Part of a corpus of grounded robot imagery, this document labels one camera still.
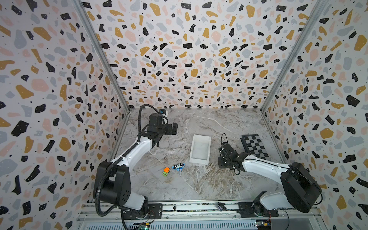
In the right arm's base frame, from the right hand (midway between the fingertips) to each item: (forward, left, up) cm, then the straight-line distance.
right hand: (223, 162), depth 90 cm
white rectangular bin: (+10, +14, -1) cm, 17 cm away
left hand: (+16, +31, +18) cm, 39 cm away
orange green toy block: (-7, +35, +2) cm, 35 cm away
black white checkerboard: (+13, -22, 0) cm, 25 cm away
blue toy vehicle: (-4, +27, +1) cm, 28 cm away
